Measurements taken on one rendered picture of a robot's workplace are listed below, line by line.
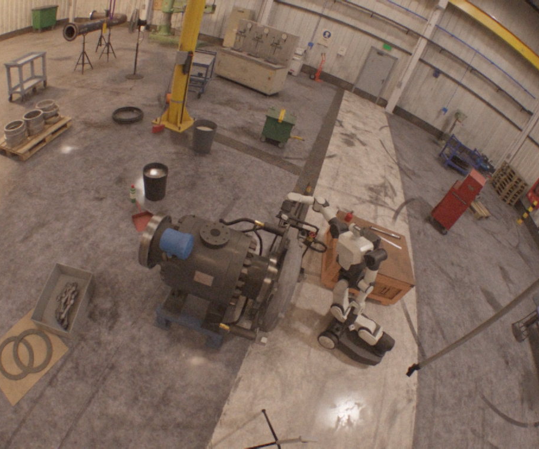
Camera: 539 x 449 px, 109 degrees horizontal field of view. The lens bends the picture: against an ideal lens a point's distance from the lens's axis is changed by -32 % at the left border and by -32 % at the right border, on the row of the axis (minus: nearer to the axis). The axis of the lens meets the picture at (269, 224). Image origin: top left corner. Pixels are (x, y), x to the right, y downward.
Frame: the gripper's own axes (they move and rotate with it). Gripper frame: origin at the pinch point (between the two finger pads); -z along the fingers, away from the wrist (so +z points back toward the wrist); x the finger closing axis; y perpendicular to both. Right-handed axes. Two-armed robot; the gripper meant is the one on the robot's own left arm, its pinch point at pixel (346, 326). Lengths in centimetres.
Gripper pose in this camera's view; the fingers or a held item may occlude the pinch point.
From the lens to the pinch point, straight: 260.4
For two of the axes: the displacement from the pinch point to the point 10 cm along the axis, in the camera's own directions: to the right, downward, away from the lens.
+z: 1.8, -8.8, -4.4
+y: 4.9, 4.7, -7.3
